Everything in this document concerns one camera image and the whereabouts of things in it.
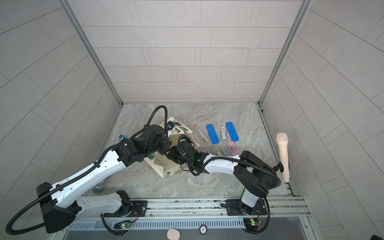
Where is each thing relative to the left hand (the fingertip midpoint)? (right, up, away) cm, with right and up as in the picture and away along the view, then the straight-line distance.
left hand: (172, 137), depth 74 cm
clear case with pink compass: (+16, -2, +23) cm, 28 cm away
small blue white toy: (-36, -3, +20) cm, 41 cm away
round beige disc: (+2, -40, -10) cm, 42 cm away
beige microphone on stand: (+49, +1, -12) cm, 50 cm away
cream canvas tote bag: (-4, -13, -4) cm, 14 cm away
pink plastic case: (+35, -10, +17) cm, 40 cm away
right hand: (-5, -10, +3) cm, 11 cm away
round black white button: (+15, -40, -8) cm, 44 cm away
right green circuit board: (+38, -39, -6) cm, 55 cm away
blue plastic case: (+36, 0, +26) cm, 45 cm away
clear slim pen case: (+29, -12, +15) cm, 35 cm away
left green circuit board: (-19, -37, -9) cm, 43 cm away
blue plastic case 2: (+22, -1, +25) cm, 34 cm away
